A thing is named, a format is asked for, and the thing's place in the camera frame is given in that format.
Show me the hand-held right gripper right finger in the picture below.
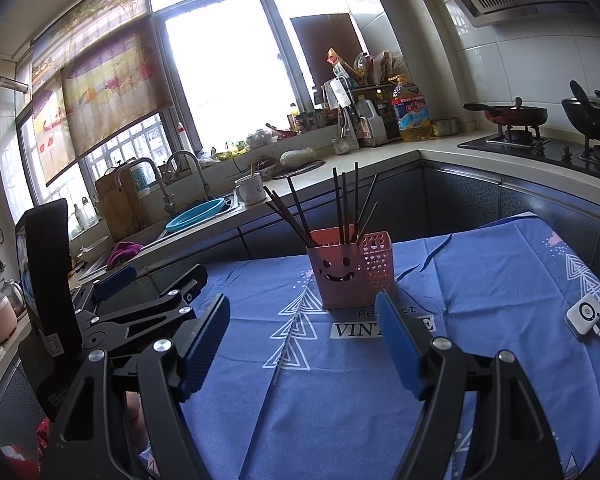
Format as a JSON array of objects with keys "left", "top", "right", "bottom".
[{"left": 375, "top": 290, "right": 564, "bottom": 480}]

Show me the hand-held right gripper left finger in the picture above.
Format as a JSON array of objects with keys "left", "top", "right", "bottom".
[{"left": 40, "top": 294, "right": 231, "bottom": 480}]

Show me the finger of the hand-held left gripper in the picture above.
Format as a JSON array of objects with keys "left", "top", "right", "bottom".
[
  {"left": 80, "top": 264, "right": 209, "bottom": 356},
  {"left": 72, "top": 265, "right": 139, "bottom": 311}
]

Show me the pink plastic utensil holder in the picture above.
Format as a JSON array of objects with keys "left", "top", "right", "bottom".
[{"left": 306, "top": 227, "right": 397, "bottom": 310}]

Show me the bunch of wooden chopsticks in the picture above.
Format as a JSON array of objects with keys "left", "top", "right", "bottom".
[{"left": 262, "top": 161, "right": 380, "bottom": 250}]

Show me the magenta cloth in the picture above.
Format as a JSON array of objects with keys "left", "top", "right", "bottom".
[{"left": 106, "top": 241, "right": 146, "bottom": 271}]

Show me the steel electric kettle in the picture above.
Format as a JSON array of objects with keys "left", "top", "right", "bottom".
[{"left": 0, "top": 277, "right": 27, "bottom": 317}]

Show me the steel kitchen sink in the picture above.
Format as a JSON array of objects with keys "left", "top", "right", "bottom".
[{"left": 125, "top": 192, "right": 242, "bottom": 261}]

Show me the blue plastic basin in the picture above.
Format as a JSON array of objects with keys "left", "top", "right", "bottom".
[{"left": 165, "top": 197, "right": 227, "bottom": 234}]

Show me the wooden cutting board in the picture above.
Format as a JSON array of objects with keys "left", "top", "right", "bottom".
[{"left": 95, "top": 162, "right": 149, "bottom": 242}]

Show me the blue printed tablecloth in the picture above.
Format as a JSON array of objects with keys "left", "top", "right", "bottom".
[{"left": 140, "top": 210, "right": 600, "bottom": 480}]

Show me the steel faucet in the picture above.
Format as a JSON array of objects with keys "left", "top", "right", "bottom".
[
  {"left": 115, "top": 157, "right": 177, "bottom": 214},
  {"left": 165, "top": 150, "right": 212, "bottom": 202}
]

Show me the white mug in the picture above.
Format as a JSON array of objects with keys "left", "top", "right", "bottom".
[{"left": 234, "top": 172, "right": 269, "bottom": 206}]

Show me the patterned ceramic bowl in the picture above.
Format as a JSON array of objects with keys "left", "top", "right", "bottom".
[{"left": 252, "top": 157, "right": 281, "bottom": 181}]

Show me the white bag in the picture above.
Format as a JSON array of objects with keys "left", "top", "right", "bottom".
[{"left": 280, "top": 147, "right": 316, "bottom": 169}]

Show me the printed window blind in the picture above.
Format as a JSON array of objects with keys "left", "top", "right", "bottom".
[{"left": 30, "top": 0, "right": 174, "bottom": 187}]

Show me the white plastic jug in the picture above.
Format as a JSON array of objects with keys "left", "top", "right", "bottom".
[{"left": 356, "top": 99, "right": 389, "bottom": 147}]

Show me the small steel pot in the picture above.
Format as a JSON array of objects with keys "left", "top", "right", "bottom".
[{"left": 432, "top": 117, "right": 461, "bottom": 137}]

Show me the cooking oil bottle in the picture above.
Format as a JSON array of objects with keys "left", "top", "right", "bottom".
[{"left": 391, "top": 75, "right": 434, "bottom": 142}]

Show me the black gas stove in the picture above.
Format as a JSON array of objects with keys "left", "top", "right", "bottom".
[{"left": 457, "top": 127, "right": 600, "bottom": 182}]

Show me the red frying pan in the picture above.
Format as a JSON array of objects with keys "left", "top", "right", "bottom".
[{"left": 462, "top": 97, "right": 549, "bottom": 127}]

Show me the black wok with lid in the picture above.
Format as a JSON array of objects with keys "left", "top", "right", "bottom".
[{"left": 561, "top": 80, "right": 600, "bottom": 134}]

